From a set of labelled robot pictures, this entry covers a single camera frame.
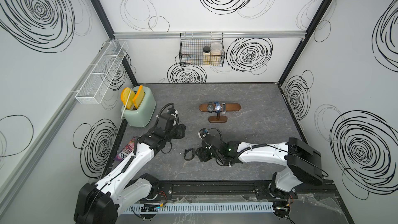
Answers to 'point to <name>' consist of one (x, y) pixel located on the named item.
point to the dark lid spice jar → (206, 57)
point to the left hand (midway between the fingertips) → (181, 127)
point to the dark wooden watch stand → (218, 118)
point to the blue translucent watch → (224, 108)
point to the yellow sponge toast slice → (125, 94)
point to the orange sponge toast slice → (139, 97)
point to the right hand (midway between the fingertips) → (199, 152)
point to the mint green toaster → (141, 116)
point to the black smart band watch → (189, 154)
